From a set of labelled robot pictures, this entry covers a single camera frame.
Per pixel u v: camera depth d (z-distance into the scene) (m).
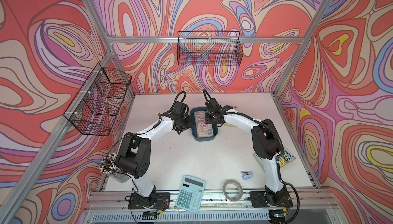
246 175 0.80
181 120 0.71
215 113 0.74
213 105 0.77
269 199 0.65
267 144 0.54
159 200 0.73
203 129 0.96
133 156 0.46
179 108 0.72
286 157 0.85
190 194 0.74
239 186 0.75
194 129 0.96
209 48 0.96
